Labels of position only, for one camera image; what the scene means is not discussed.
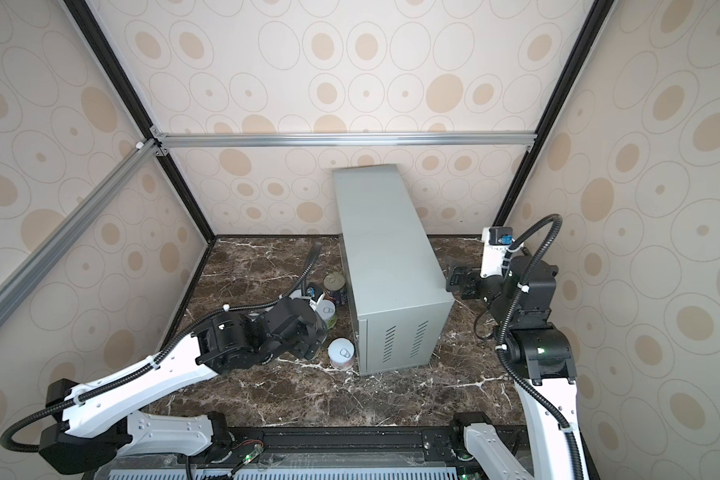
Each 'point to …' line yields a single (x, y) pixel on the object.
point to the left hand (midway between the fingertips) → (317, 325)
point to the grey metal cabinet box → (401, 300)
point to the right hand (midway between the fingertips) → (470, 256)
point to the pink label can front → (341, 352)
